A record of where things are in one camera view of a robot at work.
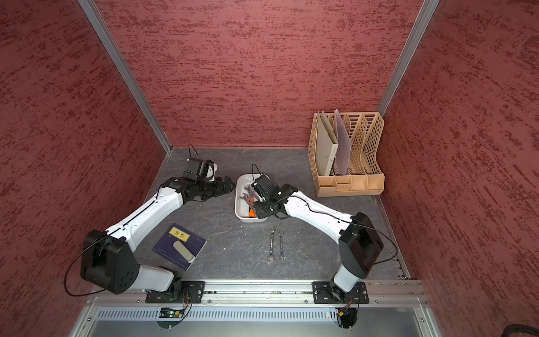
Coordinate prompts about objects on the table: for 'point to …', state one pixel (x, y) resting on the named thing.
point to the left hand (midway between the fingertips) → (226, 192)
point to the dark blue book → (193, 241)
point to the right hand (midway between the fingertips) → (263, 213)
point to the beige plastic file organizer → (366, 173)
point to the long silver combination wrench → (271, 258)
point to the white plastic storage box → (241, 208)
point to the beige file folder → (326, 144)
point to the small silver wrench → (281, 234)
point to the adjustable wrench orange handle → (252, 210)
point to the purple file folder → (342, 144)
